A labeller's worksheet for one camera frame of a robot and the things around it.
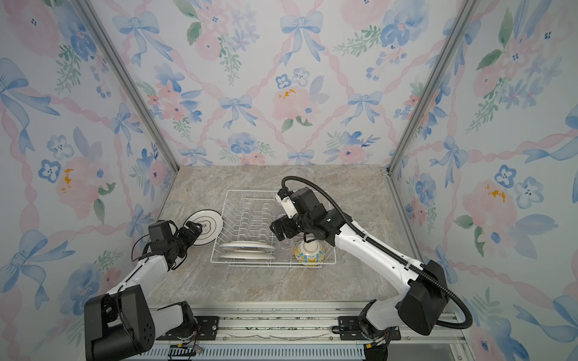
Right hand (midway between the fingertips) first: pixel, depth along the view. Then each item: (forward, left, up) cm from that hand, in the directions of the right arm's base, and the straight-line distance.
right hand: (281, 220), depth 77 cm
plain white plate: (-9, +11, -9) cm, 17 cm away
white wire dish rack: (+4, +17, -20) cm, 26 cm away
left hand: (+3, +35, -13) cm, 37 cm away
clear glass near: (-4, -2, -9) cm, 10 cm away
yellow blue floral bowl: (-6, -11, -14) cm, 18 cm away
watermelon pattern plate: (-7, +11, -5) cm, 14 cm away
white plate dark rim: (+10, +31, -18) cm, 38 cm away
